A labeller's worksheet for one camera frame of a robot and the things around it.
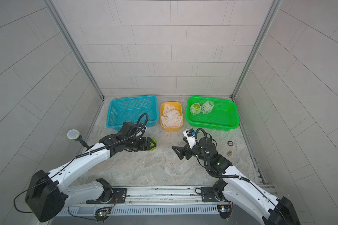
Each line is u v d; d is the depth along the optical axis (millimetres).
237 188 483
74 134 678
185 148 642
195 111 993
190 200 706
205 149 543
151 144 717
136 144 658
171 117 965
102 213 635
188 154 653
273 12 729
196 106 1018
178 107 1047
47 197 369
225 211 679
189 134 632
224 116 1043
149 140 696
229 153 841
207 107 998
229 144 892
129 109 1059
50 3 702
